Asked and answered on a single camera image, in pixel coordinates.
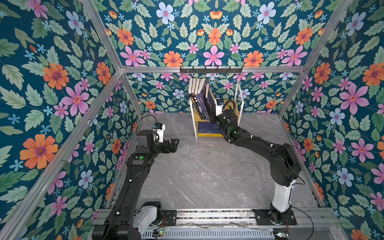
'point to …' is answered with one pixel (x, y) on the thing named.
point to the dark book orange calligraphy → (197, 98)
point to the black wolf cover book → (194, 99)
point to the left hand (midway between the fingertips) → (172, 136)
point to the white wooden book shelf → (239, 101)
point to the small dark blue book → (210, 102)
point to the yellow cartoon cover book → (210, 135)
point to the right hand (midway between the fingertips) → (212, 105)
